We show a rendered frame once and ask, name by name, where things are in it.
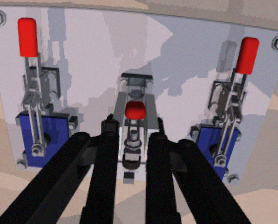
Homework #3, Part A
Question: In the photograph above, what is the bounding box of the blue rectangular block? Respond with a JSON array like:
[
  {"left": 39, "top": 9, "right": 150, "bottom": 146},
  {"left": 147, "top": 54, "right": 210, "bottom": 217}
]
[{"left": 195, "top": 124, "right": 239, "bottom": 180}]

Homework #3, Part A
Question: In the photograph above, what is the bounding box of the blue rectangular plate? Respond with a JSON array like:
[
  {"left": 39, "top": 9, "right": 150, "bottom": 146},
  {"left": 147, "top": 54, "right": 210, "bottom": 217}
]
[{"left": 19, "top": 110, "right": 71, "bottom": 168}]

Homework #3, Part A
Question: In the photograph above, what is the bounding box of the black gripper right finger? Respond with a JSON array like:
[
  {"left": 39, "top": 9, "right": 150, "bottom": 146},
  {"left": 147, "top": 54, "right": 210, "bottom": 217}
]
[{"left": 143, "top": 94, "right": 252, "bottom": 224}]

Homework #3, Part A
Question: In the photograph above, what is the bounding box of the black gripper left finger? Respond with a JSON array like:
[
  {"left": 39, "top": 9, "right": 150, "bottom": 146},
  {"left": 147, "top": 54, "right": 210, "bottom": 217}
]
[{"left": 0, "top": 92, "right": 127, "bottom": 224}]

